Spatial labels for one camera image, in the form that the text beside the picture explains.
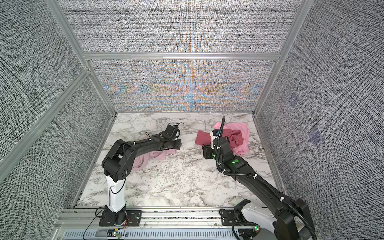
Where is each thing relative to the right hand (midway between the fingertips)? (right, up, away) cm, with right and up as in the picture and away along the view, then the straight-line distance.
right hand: (206, 145), depth 81 cm
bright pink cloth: (+25, -4, +16) cm, 30 cm away
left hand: (-16, -1, +19) cm, 25 cm away
